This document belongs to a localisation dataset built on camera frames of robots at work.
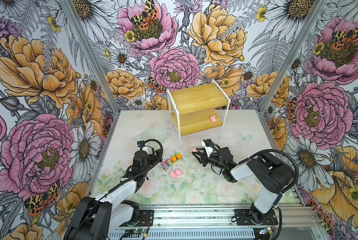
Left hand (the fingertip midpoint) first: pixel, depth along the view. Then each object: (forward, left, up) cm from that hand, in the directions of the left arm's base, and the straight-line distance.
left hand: (153, 155), depth 89 cm
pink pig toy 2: (0, -24, +4) cm, 24 cm away
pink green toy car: (-5, -7, -4) cm, 9 cm away
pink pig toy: (+19, -36, +11) cm, 42 cm away
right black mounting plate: (-32, -46, -6) cm, 56 cm away
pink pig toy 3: (-9, -14, -5) cm, 17 cm away
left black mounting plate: (-32, +1, -6) cm, 32 cm away
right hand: (-1, -24, +1) cm, 24 cm away
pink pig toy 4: (-10, -11, -5) cm, 16 cm away
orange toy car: (-1, -12, -4) cm, 12 cm away
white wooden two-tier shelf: (+11, -24, +27) cm, 38 cm away
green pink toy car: (-3, -9, -4) cm, 10 cm away
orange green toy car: (+1, -15, -5) cm, 16 cm away
